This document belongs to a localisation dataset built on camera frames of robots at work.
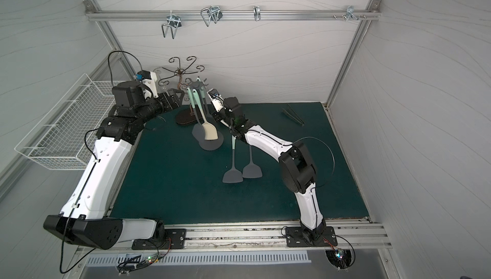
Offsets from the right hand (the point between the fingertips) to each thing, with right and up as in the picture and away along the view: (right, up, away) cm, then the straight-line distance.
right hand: (214, 99), depth 84 cm
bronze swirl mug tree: (-25, -6, +32) cm, 41 cm away
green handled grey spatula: (+8, -36, +5) cm, 37 cm away
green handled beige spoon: (-3, -16, +7) cm, 17 cm away
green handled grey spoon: (-9, -14, +7) cm, 18 cm away
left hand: (-11, 0, -15) cm, 19 cm away
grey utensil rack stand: (-8, -23, +16) cm, 29 cm away
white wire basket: (-47, -16, -20) cm, 54 cm away
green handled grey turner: (+17, -34, +7) cm, 39 cm away
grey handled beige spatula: (-5, 0, +1) cm, 5 cm away
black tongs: (+47, -11, +27) cm, 55 cm away
